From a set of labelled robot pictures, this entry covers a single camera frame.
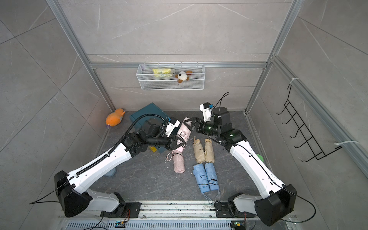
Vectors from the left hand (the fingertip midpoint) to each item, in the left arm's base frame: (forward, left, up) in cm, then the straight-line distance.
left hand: (184, 140), depth 68 cm
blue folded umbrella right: (-10, -15, -25) cm, 31 cm away
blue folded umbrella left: (-12, -10, -25) cm, 29 cm away
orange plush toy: (+34, +54, -22) cm, 67 cm away
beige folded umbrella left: (+7, -9, -24) cm, 27 cm away
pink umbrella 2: (+2, 0, +4) cm, 4 cm away
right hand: (+7, -3, +4) cm, 9 cm away
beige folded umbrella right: (+5, -16, -26) cm, 31 cm away
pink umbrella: (+1, +4, -25) cm, 25 cm away
